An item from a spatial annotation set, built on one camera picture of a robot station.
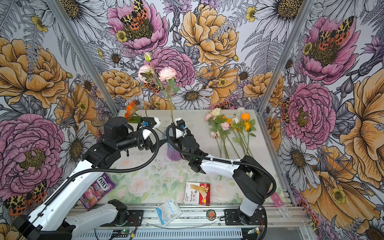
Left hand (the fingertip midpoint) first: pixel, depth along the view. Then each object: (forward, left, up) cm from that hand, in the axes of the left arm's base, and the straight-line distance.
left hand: (161, 133), depth 67 cm
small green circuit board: (-33, +20, -33) cm, 50 cm away
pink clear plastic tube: (-25, -58, -31) cm, 70 cm away
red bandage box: (-17, -16, -29) cm, 38 cm away
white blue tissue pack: (-25, -1, -32) cm, 41 cm away
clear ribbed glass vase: (+19, +42, -14) cm, 48 cm away
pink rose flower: (+22, -32, -29) cm, 48 cm away
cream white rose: (+36, -31, -23) cm, 52 cm away
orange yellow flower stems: (+24, -50, -32) cm, 64 cm away
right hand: (+8, -3, -6) cm, 11 cm away
